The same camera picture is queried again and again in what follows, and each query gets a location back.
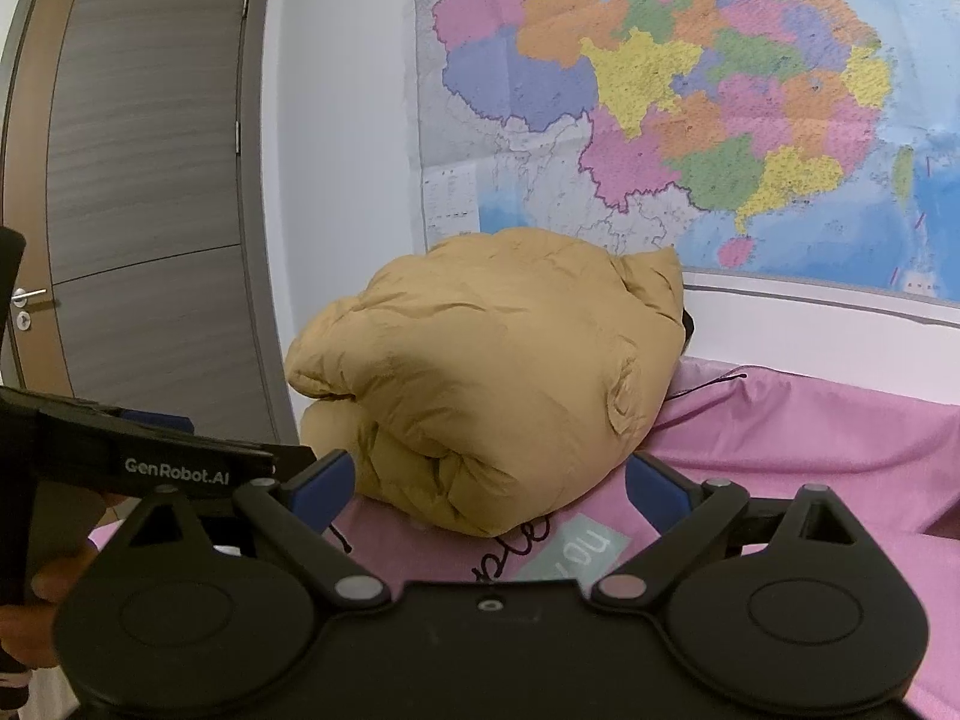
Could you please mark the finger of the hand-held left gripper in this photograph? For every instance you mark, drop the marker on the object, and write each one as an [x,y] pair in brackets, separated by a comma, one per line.
[157,421]

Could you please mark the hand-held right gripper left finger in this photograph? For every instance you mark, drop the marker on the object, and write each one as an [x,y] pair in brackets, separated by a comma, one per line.
[322,487]

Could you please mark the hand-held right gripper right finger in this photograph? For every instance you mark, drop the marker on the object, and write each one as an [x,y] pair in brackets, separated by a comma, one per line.
[660,491]

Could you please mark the tan puffer jacket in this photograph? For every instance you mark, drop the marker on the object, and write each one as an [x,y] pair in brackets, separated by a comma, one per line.
[487,375]

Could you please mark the person's left hand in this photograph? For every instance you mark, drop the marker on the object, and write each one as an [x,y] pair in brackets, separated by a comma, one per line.
[52,585]

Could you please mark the pink bed sheet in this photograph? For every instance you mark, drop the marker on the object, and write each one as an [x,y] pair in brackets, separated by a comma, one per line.
[825,450]

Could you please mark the grey wooden door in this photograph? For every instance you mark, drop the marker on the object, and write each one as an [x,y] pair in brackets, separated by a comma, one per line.
[150,127]
[253,202]

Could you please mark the colourful wall map poster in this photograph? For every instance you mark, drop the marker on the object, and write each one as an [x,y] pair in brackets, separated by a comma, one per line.
[675,90]

